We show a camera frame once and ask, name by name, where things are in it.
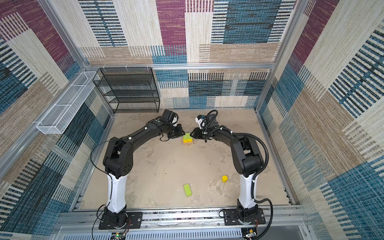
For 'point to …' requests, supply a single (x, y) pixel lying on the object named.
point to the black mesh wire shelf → (129, 90)
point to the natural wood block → (187, 143)
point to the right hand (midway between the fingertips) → (192, 135)
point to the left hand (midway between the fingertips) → (186, 131)
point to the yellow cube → (185, 141)
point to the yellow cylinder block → (224, 178)
